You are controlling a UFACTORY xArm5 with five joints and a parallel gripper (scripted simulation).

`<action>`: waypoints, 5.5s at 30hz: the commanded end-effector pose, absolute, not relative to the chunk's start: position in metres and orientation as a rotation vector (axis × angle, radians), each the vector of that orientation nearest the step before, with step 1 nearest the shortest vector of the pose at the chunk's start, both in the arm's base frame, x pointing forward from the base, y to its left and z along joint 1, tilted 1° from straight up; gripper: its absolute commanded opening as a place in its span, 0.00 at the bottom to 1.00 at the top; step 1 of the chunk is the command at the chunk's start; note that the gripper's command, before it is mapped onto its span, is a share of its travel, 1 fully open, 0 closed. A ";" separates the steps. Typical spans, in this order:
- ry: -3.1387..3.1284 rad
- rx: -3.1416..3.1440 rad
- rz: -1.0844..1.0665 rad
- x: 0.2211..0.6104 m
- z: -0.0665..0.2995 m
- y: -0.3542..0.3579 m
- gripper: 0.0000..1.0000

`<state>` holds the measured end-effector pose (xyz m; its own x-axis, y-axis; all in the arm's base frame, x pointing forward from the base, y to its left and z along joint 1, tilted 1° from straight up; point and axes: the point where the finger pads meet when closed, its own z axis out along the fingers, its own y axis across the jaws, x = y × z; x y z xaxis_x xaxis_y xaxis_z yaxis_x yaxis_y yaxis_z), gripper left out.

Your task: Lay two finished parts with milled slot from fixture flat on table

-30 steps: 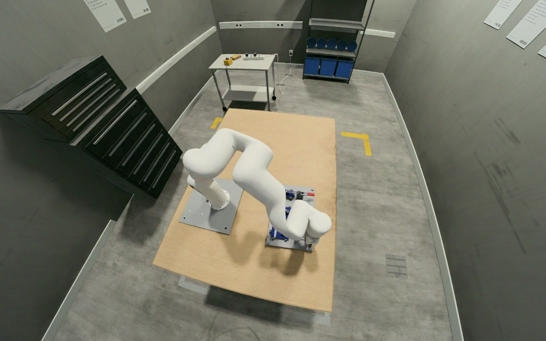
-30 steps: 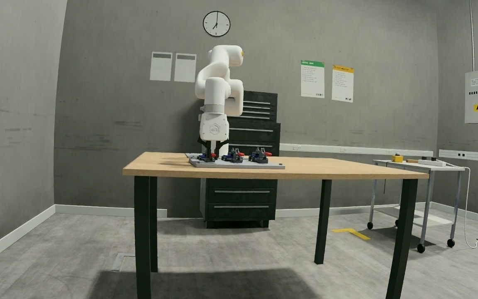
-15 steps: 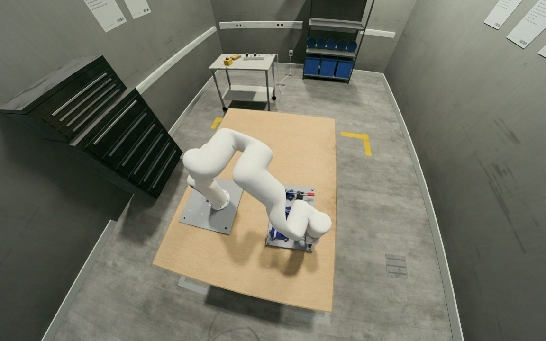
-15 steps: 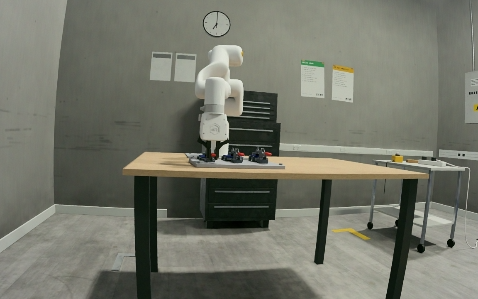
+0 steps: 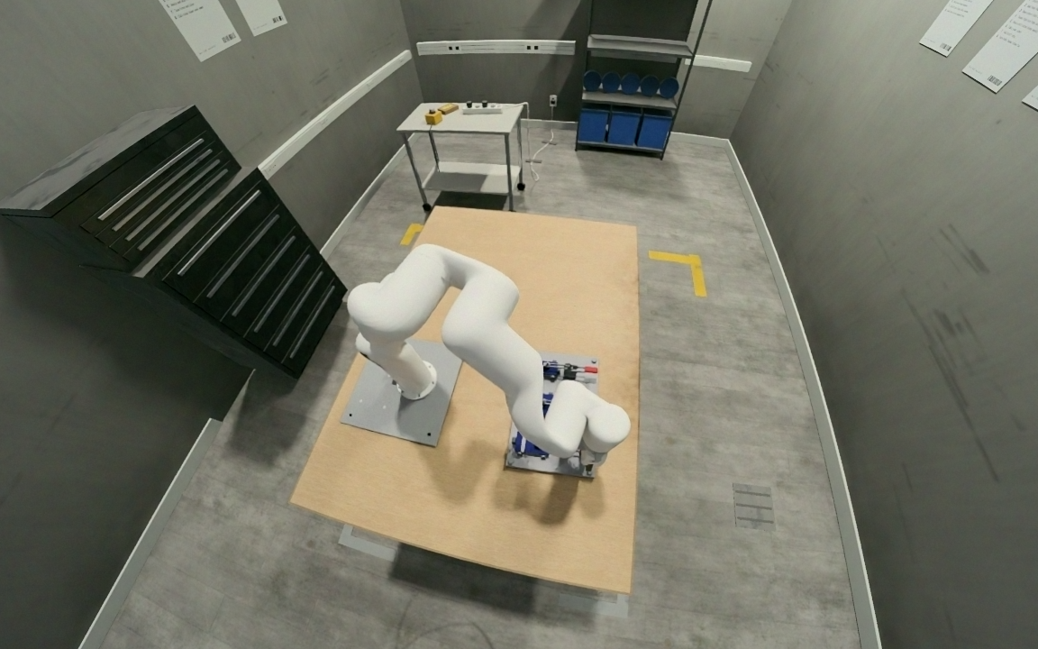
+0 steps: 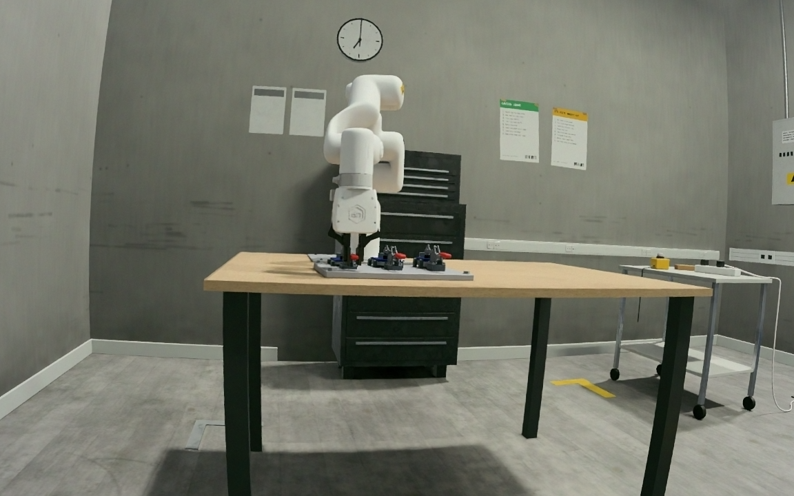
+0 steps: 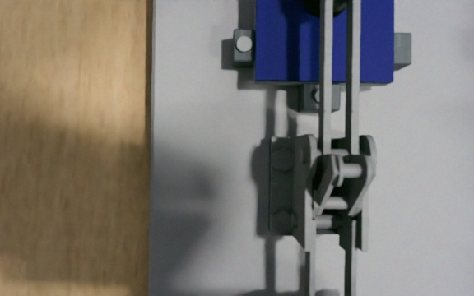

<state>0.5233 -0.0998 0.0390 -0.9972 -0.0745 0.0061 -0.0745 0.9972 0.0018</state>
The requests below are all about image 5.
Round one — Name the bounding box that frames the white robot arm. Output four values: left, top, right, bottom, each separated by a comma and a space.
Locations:
347, 244, 631, 462

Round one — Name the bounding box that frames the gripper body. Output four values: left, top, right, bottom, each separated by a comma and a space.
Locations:
581, 447, 608, 467

